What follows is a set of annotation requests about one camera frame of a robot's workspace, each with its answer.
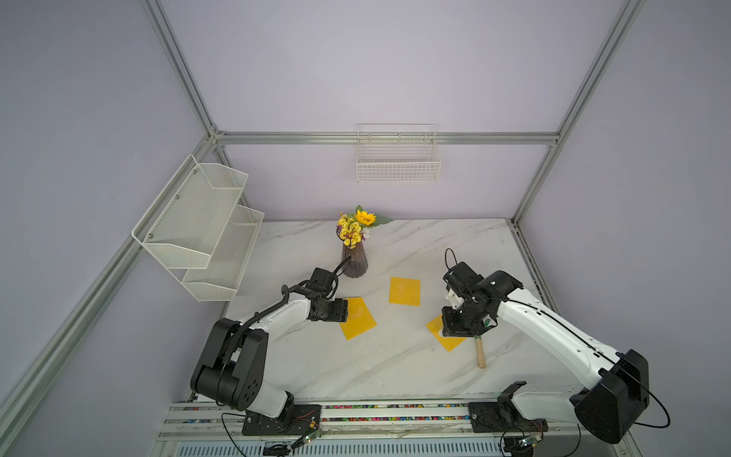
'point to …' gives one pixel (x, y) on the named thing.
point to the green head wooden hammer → (480, 352)
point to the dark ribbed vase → (358, 264)
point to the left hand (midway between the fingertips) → (336, 316)
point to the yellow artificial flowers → (354, 227)
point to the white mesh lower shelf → (223, 275)
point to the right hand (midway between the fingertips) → (451, 336)
